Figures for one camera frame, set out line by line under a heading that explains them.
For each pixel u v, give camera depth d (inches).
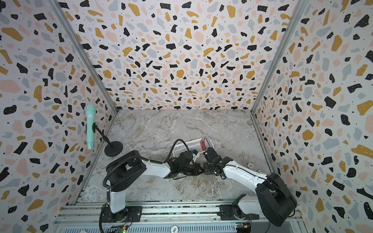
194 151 33.6
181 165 28.2
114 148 38.4
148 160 21.7
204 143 38.5
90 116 29.4
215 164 25.6
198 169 32.8
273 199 16.6
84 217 28.9
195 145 39.5
